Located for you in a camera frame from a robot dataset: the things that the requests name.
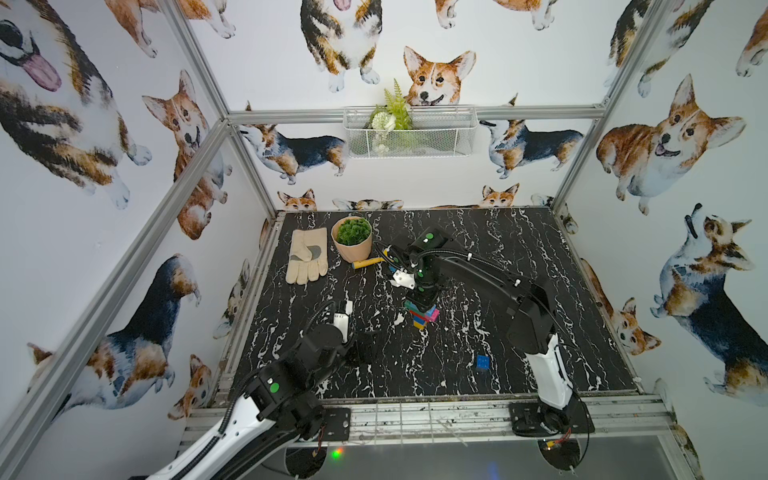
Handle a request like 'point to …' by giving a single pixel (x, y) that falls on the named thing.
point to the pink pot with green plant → (352, 238)
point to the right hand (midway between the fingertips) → (421, 306)
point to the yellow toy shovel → (356, 265)
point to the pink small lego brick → (435, 315)
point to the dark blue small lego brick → (483, 362)
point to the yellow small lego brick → (419, 325)
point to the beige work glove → (308, 256)
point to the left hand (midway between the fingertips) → (372, 329)
